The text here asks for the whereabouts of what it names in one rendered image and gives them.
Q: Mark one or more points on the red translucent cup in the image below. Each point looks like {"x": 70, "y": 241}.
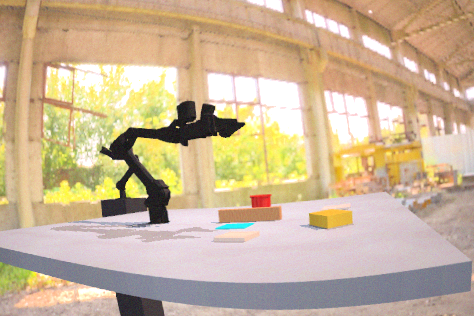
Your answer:
{"x": 261, "y": 201}

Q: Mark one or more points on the yellow rectangular block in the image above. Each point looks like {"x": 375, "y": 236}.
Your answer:
{"x": 330, "y": 218}

